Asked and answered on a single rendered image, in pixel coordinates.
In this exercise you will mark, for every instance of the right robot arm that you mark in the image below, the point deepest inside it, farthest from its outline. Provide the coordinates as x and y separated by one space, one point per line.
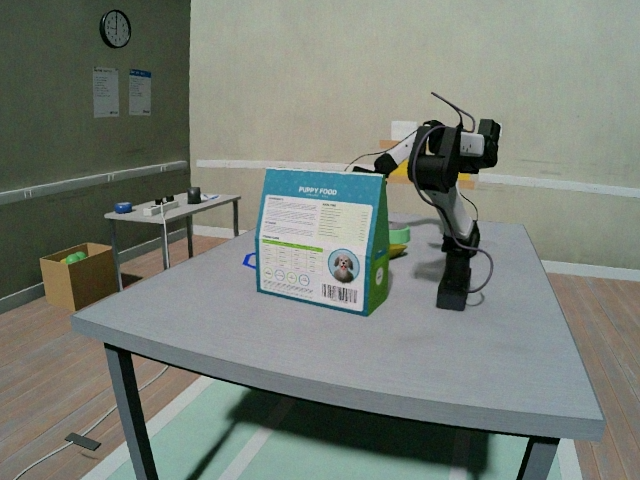
390 161

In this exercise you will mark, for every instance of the yellow scoop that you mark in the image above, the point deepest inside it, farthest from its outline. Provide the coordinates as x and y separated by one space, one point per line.
395 249

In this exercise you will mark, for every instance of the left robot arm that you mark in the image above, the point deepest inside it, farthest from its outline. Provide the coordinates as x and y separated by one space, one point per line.
442 170

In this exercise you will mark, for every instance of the blue tape strip with red notch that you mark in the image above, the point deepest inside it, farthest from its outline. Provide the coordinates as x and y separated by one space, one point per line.
245 262

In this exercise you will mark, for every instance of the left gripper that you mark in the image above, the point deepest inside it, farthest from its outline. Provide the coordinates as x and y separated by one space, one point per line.
466 167

